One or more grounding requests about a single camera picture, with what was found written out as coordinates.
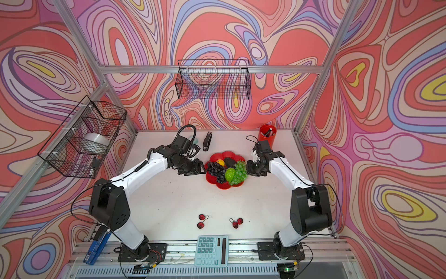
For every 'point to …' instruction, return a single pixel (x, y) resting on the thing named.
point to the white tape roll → (97, 139)
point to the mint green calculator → (212, 251)
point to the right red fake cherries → (235, 224)
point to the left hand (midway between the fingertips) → (204, 170)
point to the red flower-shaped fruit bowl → (211, 178)
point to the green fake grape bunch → (241, 172)
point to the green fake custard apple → (230, 174)
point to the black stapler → (207, 141)
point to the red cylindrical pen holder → (267, 132)
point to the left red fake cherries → (202, 217)
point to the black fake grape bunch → (218, 171)
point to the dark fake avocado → (229, 162)
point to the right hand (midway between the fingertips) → (249, 175)
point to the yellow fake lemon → (220, 162)
